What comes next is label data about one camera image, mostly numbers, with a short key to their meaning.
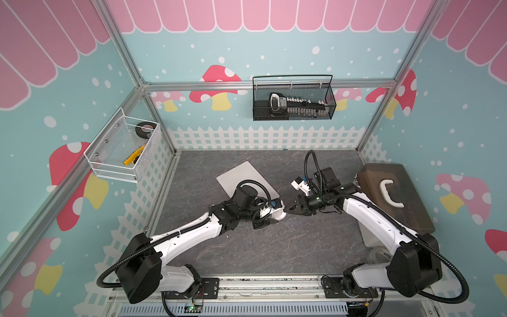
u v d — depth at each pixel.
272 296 0.74
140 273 0.41
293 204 0.72
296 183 0.75
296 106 0.87
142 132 0.80
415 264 0.41
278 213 0.74
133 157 0.72
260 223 0.69
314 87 0.89
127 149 0.76
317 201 0.67
